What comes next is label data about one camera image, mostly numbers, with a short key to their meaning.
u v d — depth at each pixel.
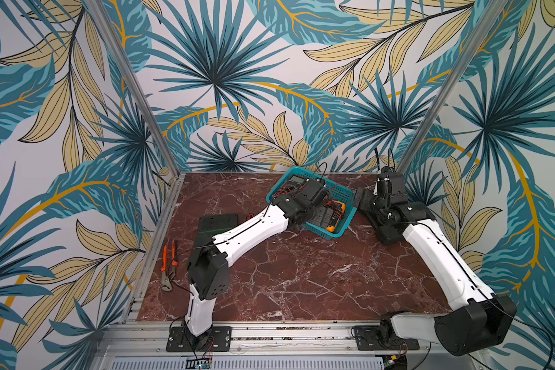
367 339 0.73
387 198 0.58
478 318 0.38
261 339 0.75
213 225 0.97
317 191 0.61
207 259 0.49
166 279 0.84
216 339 0.73
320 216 0.72
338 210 0.94
